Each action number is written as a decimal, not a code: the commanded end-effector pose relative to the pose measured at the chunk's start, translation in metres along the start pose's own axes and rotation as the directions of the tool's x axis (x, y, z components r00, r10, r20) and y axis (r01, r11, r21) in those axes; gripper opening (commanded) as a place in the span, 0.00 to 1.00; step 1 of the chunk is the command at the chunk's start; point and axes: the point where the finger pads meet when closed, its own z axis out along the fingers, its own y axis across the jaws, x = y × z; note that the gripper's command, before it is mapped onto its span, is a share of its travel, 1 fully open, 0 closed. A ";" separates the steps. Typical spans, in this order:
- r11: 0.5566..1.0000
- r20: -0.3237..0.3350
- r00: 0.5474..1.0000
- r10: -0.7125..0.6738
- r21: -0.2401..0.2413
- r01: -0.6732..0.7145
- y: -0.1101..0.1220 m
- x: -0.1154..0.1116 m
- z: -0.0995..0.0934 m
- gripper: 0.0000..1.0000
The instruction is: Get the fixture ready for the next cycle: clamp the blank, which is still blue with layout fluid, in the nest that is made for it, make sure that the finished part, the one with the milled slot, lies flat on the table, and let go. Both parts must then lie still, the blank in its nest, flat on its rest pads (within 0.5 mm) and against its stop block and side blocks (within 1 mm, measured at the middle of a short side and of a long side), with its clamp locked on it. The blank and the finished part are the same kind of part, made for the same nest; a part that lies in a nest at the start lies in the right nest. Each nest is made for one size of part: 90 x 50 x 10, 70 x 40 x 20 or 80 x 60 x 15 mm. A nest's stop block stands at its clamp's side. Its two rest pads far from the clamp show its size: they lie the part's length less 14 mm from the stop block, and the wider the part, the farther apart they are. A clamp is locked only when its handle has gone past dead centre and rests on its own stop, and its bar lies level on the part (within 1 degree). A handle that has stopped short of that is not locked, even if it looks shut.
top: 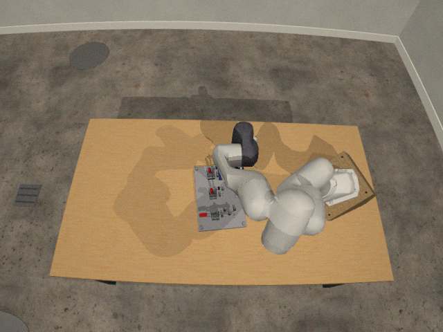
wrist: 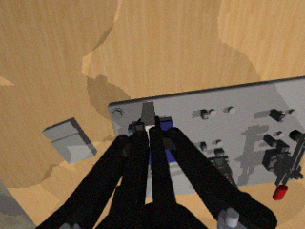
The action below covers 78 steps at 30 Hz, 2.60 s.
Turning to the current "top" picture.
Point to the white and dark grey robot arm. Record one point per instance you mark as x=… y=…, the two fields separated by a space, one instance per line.
x=291 y=212

